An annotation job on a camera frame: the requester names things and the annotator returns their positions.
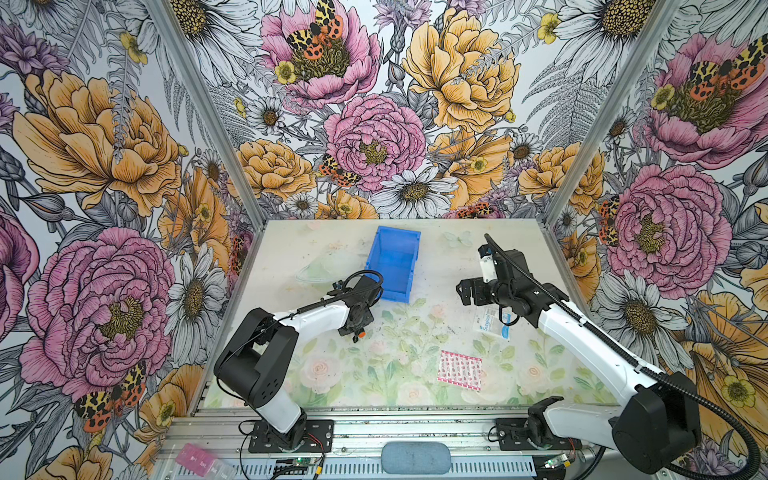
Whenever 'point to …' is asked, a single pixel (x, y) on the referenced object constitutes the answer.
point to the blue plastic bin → (393, 256)
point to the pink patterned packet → (460, 369)
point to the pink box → (195, 459)
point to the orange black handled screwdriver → (362, 334)
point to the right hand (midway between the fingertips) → (474, 294)
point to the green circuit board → (303, 461)
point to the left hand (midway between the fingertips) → (356, 327)
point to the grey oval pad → (416, 458)
